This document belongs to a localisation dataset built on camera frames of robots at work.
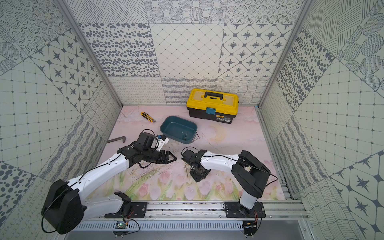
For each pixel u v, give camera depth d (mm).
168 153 724
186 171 880
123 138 1011
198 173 729
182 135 1031
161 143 746
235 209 721
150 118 1108
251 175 452
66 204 395
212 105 1005
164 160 701
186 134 1035
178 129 1057
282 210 764
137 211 734
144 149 637
